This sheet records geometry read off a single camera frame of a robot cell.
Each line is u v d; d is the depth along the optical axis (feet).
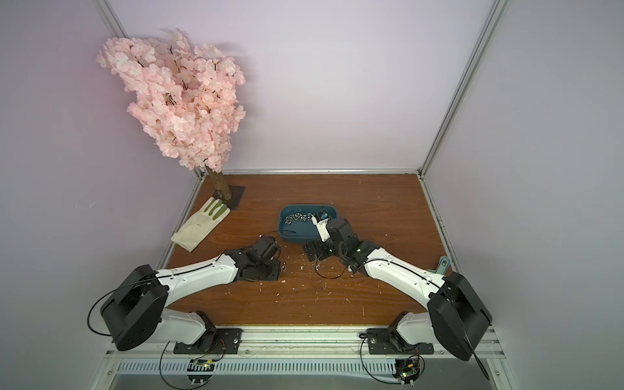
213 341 2.17
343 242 2.04
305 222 3.38
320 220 2.38
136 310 1.39
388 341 2.14
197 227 3.29
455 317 1.32
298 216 3.37
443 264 2.85
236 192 3.72
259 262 2.24
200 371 2.36
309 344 2.43
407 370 2.29
